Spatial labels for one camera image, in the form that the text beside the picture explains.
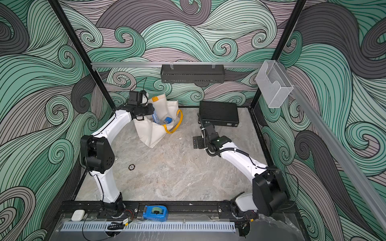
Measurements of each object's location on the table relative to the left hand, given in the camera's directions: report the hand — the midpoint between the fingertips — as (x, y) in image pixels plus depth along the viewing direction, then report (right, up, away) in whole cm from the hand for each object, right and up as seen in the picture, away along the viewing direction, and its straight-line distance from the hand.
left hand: (153, 107), depth 93 cm
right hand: (+29, -20, -7) cm, 36 cm away
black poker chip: (-12, -37, -4) cm, 39 cm away
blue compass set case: (+7, -9, +19) cm, 22 cm away
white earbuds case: (-31, -54, -22) cm, 66 cm away
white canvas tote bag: (-1, -15, -2) cm, 15 cm away
